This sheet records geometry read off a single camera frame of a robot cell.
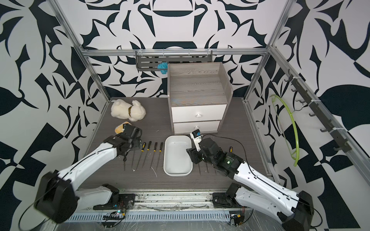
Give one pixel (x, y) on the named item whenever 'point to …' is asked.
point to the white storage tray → (177, 160)
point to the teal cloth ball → (163, 66)
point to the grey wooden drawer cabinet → (199, 93)
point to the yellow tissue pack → (119, 129)
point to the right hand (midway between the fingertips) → (190, 146)
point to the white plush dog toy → (121, 109)
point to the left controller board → (118, 215)
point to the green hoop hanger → (297, 154)
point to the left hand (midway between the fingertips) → (131, 141)
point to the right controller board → (238, 216)
